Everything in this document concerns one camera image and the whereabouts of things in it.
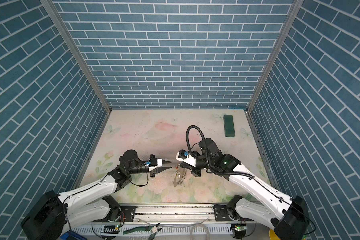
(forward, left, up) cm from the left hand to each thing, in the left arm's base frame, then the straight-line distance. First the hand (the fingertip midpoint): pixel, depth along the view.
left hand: (169, 164), depth 72 cm
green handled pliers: (-24, +8, -17) cm, 31 cm away
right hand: (0, -5, +2) cm, 5 cm away
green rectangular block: (+35, -41, -16) cm, 56 cm away
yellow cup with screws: (-28, -48, -16) cm, 57 cm away
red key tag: (-2, -3, 0) cm, 4 cm away
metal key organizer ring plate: (+1, -5, -20) cm, 20 cm away
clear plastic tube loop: (-24, -16, -15) cm, 32 cm away
